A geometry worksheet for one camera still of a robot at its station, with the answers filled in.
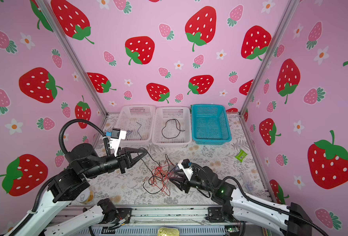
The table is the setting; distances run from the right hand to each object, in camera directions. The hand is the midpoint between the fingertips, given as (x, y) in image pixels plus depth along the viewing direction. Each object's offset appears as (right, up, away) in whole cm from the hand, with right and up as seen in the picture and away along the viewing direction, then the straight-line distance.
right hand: (171, 179), depth 68 cm
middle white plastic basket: (-2, +25, +43) cm, 50 cm away
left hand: (-8, +15, -15) cm, 23 cm away
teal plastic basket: (+28, +26, +46) cm, 60 cm away
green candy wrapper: (+45, +6, +27) cm, 53 cm away
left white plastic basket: (-30, +29, +47) cm, 63 cm away
